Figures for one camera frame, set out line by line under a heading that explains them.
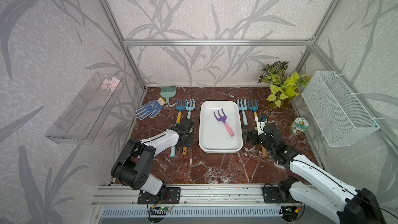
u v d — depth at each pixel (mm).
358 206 391
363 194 416
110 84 770
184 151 865
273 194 734
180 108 1087
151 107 1083
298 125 906
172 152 862
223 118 1019
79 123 641
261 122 707
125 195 749
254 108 1079
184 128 726
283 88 908
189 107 1083
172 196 728
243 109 1077
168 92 1190
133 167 440
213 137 941
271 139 607
